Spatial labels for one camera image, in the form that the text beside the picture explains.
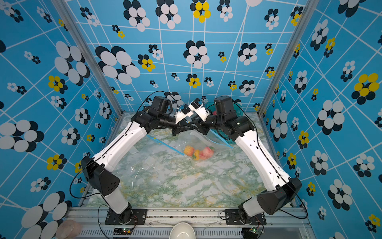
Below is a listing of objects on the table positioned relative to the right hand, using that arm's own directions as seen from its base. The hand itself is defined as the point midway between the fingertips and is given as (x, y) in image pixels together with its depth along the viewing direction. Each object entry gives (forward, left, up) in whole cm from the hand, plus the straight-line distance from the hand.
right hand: (194, 119), depth 68 cm
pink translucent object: (-40, +60, -33) cm, 79 cm away
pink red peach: (-6, -4, -23) cm, 24 cm away
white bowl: (-39, +6, -33) cm, 52 cm away
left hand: (0, 0, -4) cm, 4 cm away
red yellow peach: (-1, +4, -25) cm, 26 cm away
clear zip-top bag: (-2, +29, -35) cm, 46 cm away
